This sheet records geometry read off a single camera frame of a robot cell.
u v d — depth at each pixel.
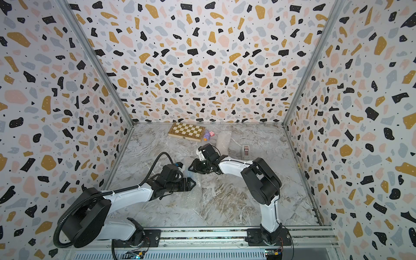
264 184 0.50
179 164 0.83
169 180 0.70
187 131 1.13
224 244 0.73
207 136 1.10
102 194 0.47
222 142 1.00
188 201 0.81
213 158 0.75
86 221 0.42
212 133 1.13
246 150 1.03
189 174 0.90
